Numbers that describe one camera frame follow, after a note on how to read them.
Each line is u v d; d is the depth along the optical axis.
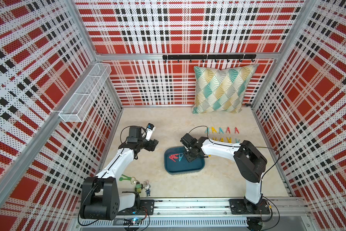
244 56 0.88
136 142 0.68
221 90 0.93
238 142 0.54
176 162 0.89
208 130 1.05
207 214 0.72
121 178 0.84
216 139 1.00
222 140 0.99
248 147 0.51
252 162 0.49
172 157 0.91
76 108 0.69
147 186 0.79
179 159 0.91
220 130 1.05
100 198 0.41
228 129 1.07
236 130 1.04
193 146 0.69
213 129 1.05
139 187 0.78
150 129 0.77
